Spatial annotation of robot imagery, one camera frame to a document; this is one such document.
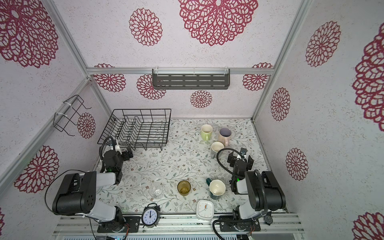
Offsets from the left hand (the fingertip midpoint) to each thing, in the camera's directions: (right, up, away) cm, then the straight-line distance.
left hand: (123, 147), depth 93 cm
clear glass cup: (+23, -24, -9) cm, 35 cm away
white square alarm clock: (+50, -30, -17) cm, 61 cm away
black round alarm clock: (+22, -32, -19) cm, 43 cm away
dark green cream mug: (+56, -21, -13) cm, 62 cm away
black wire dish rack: (+3, +13, +16) cm, 21 cm away
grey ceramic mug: (+58, 0, 0) cm, 58 cm away
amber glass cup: (+38, -22, -8) cm, 45 cm away
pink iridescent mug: (+64, +7, +4) cm, 65 cm away
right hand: (+73, -3, -3) cm, 73 cm away
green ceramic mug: (+53, +10, +8) cm, 54 cm away
